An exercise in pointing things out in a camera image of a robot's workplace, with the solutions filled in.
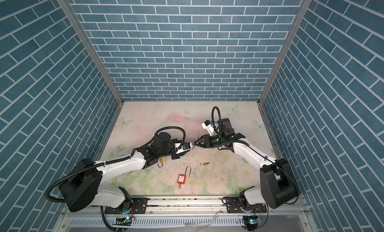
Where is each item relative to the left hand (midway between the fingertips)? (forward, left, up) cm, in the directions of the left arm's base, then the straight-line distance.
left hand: (187, 145), depth 83 cm
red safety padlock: (-15, +4, -10) cm, 18 cm away
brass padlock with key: (-10, +12, +5) cm, 17 cm away
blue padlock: (-7, +1, +12) cm, 14 cm away
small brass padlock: (-7, -10, -12) cm, 17 cm away
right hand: (-1, -5, +4) cm, 6 cm away
